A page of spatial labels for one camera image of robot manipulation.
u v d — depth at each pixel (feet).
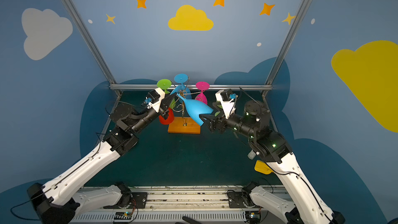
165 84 2.58
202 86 2.63
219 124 1.60
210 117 1.66
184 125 3.34
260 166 2.78
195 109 1.90
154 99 1.50
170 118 2.70
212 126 1.62
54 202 1.24
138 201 2.45
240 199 2.45
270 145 1.31
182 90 2.83
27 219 1.35
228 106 1.51
